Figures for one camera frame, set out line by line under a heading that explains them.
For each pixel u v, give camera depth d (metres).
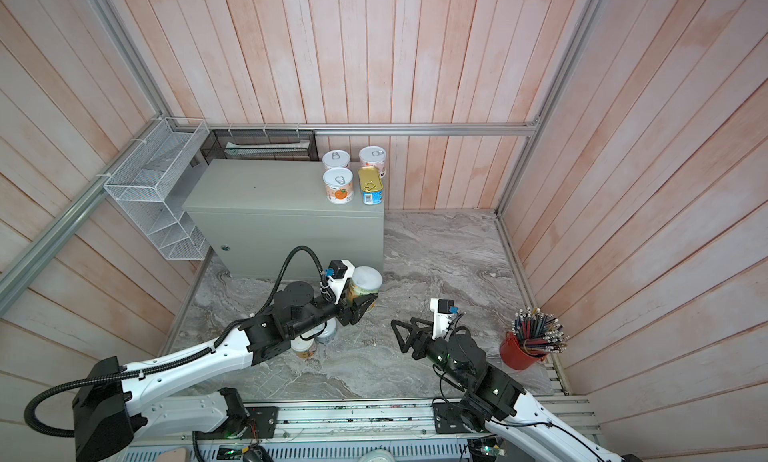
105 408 0.39
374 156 0.79
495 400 0.54
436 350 0.65
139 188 0.74
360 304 0.62
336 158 0.78
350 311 0.62
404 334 0.65
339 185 0.72
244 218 0.78
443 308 0.65
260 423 0.73
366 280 0.67
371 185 0.72
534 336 0.78
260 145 0.88
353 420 0.75
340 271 0.58
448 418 0.73
